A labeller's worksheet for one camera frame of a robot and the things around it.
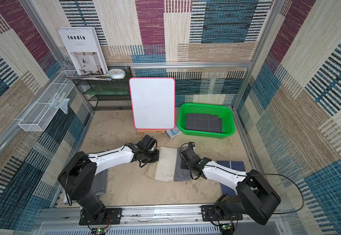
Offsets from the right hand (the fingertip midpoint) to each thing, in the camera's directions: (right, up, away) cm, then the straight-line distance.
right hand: (183, 159), depth 89 cm
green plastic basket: (+31, +30, +22) cm, 48 cm away
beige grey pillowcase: (-9, -5, -1) cm, 11 cm away
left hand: (-14, +1, +1) cm, 14 cm away
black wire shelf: (-56, +43, +26) cm, 76 cm away
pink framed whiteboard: (-18, +34, +5) cm, 39 cm away
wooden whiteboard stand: (-21, +16, +15) cm, 30 cm away
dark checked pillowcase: (+16, +22, +17) cm, 32 cm away
